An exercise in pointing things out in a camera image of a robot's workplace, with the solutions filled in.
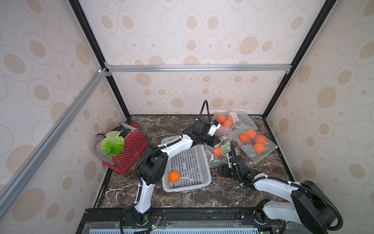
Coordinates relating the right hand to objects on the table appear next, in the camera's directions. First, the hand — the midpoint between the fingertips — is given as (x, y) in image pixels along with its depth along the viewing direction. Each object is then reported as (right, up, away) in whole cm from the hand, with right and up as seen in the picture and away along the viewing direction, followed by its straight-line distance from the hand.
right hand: (227, 167), depth 90 cm
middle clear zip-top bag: (+16, +29, +23) cm, 40 cm away
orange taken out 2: (-2, -5, -6) cm, 8 cm away
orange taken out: (-32, -3, -9) cm, 33 cm away
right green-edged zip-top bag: (+21, +13, +9) cm, 26 cm away
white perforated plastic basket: (-24, -1, 0) cm, 24 cm away
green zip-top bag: (-6, +7, +2) cm, 10 cm away
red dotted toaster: (-56, +16, -3) cm, 59 cm away
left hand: (-3, +17, -6) cm, 18 cm away
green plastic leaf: (-65, +16, -12) cm, 68 cm away
